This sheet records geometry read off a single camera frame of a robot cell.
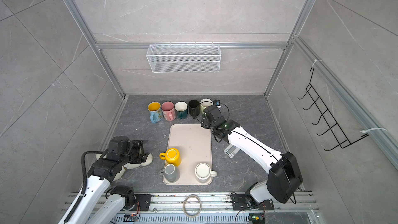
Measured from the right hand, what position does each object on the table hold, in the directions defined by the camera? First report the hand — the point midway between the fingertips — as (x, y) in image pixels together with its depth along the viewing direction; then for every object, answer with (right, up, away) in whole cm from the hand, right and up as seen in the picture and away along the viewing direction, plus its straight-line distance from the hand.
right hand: (208, 117), depth 84 cm
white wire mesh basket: (-3, +38, +15) cm, 41 cm away
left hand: (-30, -11, -6) cm, 33 cm away
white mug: (-3, -27, -7) cm, 28 cm away
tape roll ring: (-12, -42, -11) cm, 45 cm away
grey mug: (-18, -27, -10) cm, 34 cm away
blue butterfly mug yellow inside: (-34, +4, +15) cm, 37 cm away
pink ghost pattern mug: (-25, +3, +14) cm, 29 cm away
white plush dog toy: (-30, -20, -11) cm, 38 cm away
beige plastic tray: (-9, -16, +13) cm, 22 cm away
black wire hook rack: (+51, -8, -26) cm, 57 cm away
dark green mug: (-18, +5, +19) cm, 26 cm away
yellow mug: (-19, -20, -4) cm, 28 cm away
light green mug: (-1, +9, +22) cm, 23 cm away
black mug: (-9, +5, +17) cm, 20 cm away
